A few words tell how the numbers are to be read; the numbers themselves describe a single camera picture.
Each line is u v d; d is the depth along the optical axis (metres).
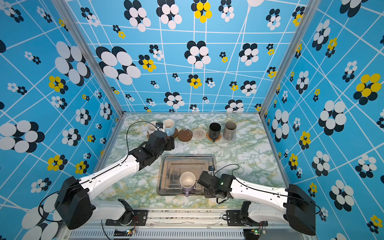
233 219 0.78
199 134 1.06
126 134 1.05
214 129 1.01
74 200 0.40
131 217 0.70
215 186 0.59
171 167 0.94
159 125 0.71
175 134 1.04
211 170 0.74
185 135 1.06
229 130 0.96
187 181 0.85
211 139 1.04
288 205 0.41
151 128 1.02
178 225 0.72
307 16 0.71
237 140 1.04
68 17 0.72
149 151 0.61
